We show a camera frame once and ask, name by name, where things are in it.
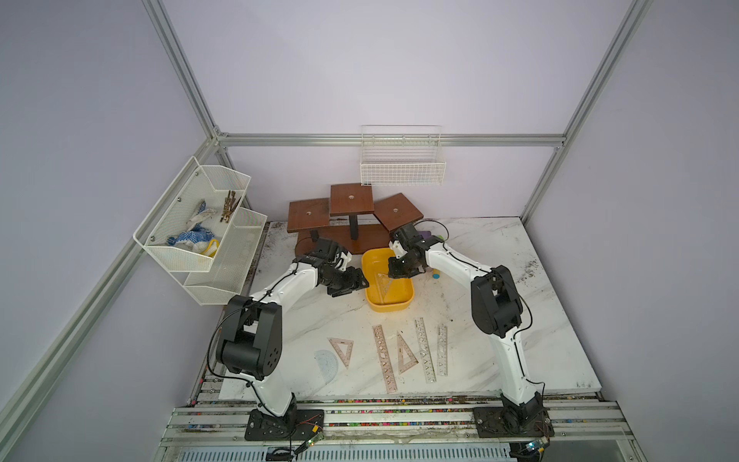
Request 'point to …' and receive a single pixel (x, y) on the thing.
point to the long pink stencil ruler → (384, 359)
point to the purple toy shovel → (425, 234)
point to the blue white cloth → (196, 238)
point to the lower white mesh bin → (231, 264)
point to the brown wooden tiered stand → (350, 218)
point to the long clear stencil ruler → (425, 349)
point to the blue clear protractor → (327, 363)
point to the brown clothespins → (229, 205)
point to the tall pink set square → (411, 359)
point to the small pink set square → (344, 357)
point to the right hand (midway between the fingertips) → (393, 276)
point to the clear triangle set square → (384, 284)
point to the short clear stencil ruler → (442, 350)
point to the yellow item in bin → (212, 248)
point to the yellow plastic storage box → (400, 292)
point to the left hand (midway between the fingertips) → (359, 289)
